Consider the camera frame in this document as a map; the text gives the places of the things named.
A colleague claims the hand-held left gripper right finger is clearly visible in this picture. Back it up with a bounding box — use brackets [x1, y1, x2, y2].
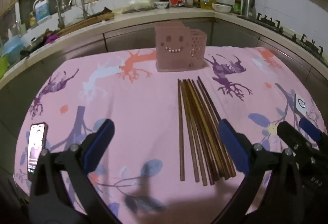
[218, 118, 306, 224]

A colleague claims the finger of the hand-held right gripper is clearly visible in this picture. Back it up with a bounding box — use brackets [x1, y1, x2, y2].
[276, 121, 324, 171]
[299, 117, 328, 153]

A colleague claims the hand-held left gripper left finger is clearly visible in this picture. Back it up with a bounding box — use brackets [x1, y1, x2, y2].
[28, 118, 122, 224]

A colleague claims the bundle of wooden chopsticks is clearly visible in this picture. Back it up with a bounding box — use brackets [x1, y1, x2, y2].
[177, 76, 237, 187]

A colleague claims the pink smiley utensil holder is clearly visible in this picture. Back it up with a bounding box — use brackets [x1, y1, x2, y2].
[155, 22, 205, 72]

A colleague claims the white square device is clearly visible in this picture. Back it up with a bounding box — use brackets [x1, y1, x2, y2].
[295, 94, 307, 115]

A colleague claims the pink tree print tablecloth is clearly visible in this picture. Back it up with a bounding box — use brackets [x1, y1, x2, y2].
[15, 46, 328, 224]

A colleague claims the smartphone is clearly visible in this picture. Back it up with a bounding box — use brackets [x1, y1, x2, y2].
[26, 122, 49, 181]

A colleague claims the kitchen counter with cabinets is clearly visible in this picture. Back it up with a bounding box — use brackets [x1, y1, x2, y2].
[0, 6, 328, 117]

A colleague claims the purple cloth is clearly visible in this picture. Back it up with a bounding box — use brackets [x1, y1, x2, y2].
[45, 33, 60, 45]

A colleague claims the black pan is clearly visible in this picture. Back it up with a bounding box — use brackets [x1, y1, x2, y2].
[20, 37, 48, 59]

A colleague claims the wooden cutting board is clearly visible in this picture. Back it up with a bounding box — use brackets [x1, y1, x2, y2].
[58, 10, 114, 36]

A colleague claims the green plastic basin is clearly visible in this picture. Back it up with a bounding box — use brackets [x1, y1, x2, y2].
[0, 56, 9, 79]

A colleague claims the blue plastic container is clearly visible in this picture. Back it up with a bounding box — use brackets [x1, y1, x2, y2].
[3, 35, 26, 65]

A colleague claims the steel thermos kettle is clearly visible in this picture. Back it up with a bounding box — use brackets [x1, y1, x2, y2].
[242, 0, 257, 18]

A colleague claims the steel kitchen faucet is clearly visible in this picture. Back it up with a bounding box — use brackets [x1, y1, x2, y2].
[61, 0, 88, 20]
[33, 0, 64, 29]

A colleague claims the white bowl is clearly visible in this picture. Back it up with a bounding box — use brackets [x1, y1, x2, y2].
[212, 3, 232, 13]

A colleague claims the white food bag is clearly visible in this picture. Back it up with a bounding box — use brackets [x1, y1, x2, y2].
[129, 0, 151, 10]

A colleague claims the blue and white detergent jug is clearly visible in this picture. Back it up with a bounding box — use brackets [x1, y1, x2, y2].
[34, 0, 50, 22]

